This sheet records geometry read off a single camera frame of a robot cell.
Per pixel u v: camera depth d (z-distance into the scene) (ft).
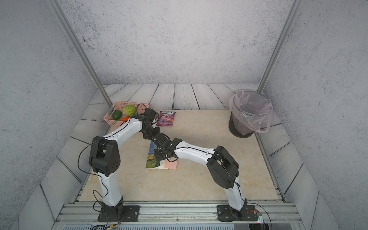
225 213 2.39
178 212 2.44
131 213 2.39
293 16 2.38
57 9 2.33
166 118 3.73
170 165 2.92
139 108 3.90
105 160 1.71
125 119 3.73
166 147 2.14
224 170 1.69
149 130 2.60
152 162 2.88
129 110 3.70
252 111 3.29
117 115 3.71
